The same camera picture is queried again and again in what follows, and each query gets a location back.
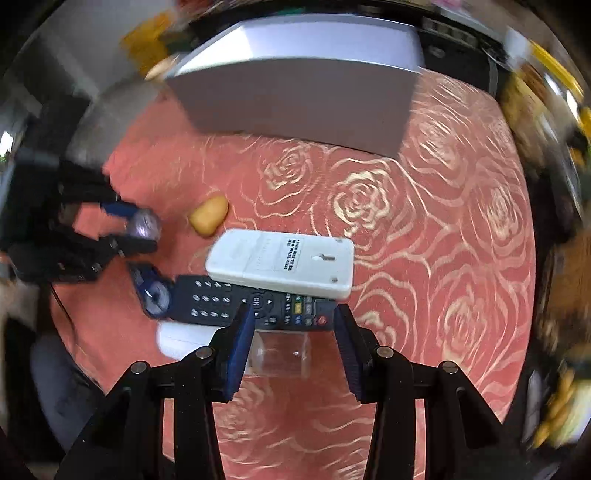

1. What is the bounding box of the clear plastic box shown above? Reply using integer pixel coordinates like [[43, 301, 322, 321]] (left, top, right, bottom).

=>
[[247, 331, 311, 378]]

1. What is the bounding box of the yellow brown oval object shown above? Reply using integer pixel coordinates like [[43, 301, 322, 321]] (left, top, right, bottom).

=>
[[188, 195, 229, 237]]

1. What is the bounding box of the white remote control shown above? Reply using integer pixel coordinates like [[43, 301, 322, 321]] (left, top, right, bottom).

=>
[[205, 229, 355, 300]]

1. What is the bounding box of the grey cardboard box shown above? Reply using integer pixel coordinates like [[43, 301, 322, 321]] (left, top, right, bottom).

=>
[[165, 19, 426, 158]]

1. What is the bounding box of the tall yellow lid jar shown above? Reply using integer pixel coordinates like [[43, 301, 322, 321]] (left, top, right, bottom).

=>
[[501, 41, 585, 134]]

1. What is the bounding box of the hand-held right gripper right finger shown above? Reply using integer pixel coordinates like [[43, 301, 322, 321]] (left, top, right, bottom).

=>
[[333, 304, 522, 480]]

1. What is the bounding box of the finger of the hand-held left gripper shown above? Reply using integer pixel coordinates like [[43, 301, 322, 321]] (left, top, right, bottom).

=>
[[60, 175, 139, 222], [60, 233, 160, 282]]

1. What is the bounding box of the yellow plastic crate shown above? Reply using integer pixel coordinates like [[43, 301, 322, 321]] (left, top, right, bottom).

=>
[[121, 14, 174, 65]]

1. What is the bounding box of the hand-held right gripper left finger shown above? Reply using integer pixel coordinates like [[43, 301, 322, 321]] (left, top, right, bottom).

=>
[[54, 302, 257, 480]]

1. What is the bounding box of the red rose pattern tablecloth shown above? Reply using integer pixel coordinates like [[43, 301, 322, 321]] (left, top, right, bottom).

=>
[[48, 74, 539, 480]]

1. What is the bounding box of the grey chair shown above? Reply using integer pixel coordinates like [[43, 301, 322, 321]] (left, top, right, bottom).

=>
[[28, 332, 109, 457]]

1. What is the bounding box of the purple nail polish bottle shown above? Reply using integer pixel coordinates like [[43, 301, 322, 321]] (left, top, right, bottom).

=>
[[127, 208, 162, 241]]

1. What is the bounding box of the black remote control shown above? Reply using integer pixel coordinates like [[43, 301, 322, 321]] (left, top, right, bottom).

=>
[[164, 274, 338, 332]]

